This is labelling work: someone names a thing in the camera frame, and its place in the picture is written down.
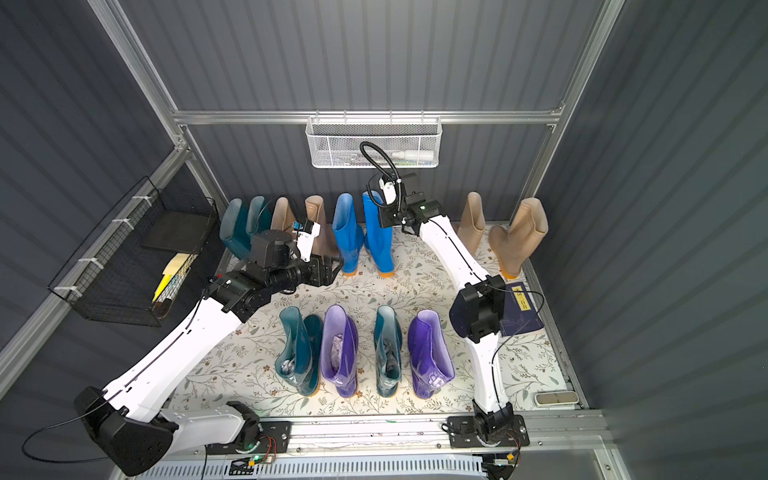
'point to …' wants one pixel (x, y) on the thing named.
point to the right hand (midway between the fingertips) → (385, 209)
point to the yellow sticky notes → (169, 271)
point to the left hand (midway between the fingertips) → (336, 263)
